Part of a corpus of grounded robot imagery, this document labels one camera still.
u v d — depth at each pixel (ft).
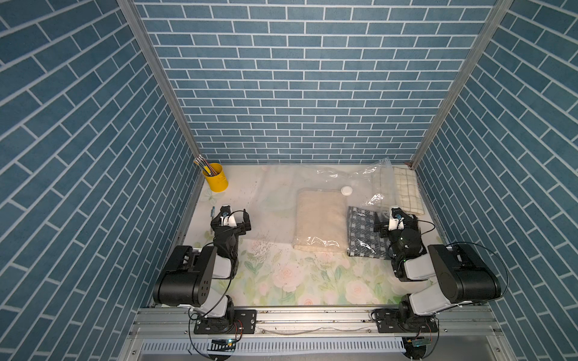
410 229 2.64
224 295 1.45
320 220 3.16
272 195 3.51
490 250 2.47
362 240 2.88
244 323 2.41
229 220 2.53
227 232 2.19
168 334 2.37
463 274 1.52
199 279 1.46
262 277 2.77
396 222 2.47
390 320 2.42
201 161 3.28
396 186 3.43
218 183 3.45
